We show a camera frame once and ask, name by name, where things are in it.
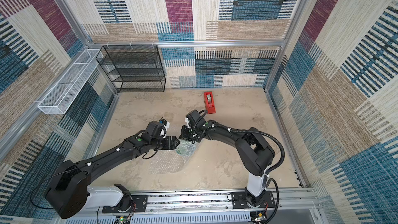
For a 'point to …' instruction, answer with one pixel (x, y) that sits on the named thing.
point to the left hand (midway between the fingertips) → (175, 142)
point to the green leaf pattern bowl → (185, 147)
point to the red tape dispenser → (209, 102)
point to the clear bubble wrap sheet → (166, 162)
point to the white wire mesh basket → (57, 101)
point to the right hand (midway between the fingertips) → (181, 138)
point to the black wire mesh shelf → (133, 68)
